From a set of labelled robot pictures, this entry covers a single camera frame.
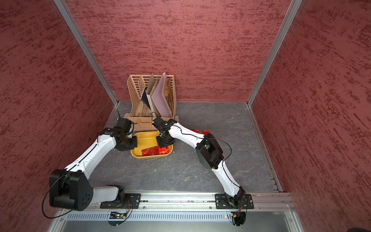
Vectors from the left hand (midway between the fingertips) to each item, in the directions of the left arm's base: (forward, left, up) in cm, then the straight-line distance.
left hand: (133, 149), depth 83 cm
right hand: (+3, -17, -4) cm, 18 cm away
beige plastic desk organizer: (+34, +7, -10) cm, 37 cm away
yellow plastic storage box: (+7, -5, -3) cm, 10 cm away
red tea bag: (+1, -17, -4) cm, 18 cm away
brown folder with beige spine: (+29, -10, +21) cm, 37 cm away
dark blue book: (+36, -1, +6) cm, 36 cm away
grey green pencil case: (+29, -23, -7) cm, 38 cm away
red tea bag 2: (0, -10, -3) cm, 10 cm away
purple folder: (+30, -13, +11) cm, 35 cm away
